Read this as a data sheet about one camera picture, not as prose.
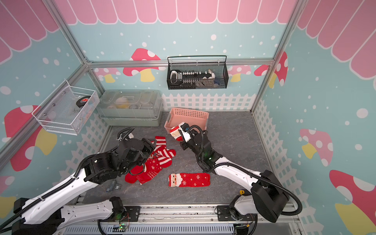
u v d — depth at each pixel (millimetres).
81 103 765
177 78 877
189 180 854
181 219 742
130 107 1023
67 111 728
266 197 415
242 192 792
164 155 940
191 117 1154
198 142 579
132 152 455
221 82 917
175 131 769
